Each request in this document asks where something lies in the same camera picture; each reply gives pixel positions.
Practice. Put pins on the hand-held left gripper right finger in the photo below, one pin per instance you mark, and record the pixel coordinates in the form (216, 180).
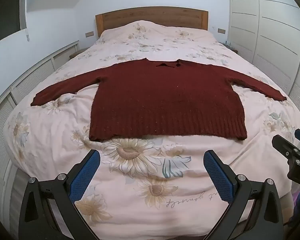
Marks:
(218, 175)

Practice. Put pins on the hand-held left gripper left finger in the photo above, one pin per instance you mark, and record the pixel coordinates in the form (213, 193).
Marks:
(86, 175)

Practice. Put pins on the dark red knitted sweater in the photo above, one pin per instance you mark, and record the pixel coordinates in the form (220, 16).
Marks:
(165, 100)

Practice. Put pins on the floral pink duvet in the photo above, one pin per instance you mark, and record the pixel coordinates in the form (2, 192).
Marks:
(145, 180)

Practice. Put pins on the white low slatted cabinet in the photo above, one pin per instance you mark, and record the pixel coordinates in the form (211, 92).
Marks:
(32, 77)

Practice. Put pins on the wooden nightstand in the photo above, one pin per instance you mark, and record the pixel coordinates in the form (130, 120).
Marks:
(233, 48)

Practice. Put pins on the wooden headboard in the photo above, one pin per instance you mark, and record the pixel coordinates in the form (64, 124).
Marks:
(152, 17)

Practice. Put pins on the wall switch plate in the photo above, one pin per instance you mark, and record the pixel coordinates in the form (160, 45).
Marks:
(221, 31)
(89, 33)

